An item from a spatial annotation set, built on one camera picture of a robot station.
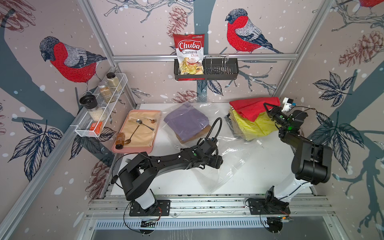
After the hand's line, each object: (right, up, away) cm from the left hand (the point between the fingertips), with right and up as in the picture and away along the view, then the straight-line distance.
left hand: (220, 158), depth 82 cm
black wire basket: (-1, +58, +25) cm, 63 cm away
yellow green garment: (+30, +17, +13) cm, 37 cm away
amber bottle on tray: (-64, +8, +13) cm, 65 cm away
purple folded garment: (-21, +20, +20) cm, 35 cm away
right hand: (+25, +31, +4) cm, 40 cm away
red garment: (+19, +28, +6) cm, 34 cm away
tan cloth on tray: (-55, +14, +25) cm, 62 cm away
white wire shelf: (-65, +19, -16) cm, 70 cm away
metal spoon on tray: (-57, +19, +27) cm, 66 cm away
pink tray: (-50, +1, +13) cm, 52 cm away
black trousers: (+10, +20, +23) cm, 32 cm away
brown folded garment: (-14, +10, +17) cm, 24 cm away
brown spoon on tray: (-60, +6, +16) cm, 62 cm away
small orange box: (-57, +19, -18) cm, 63 cm away
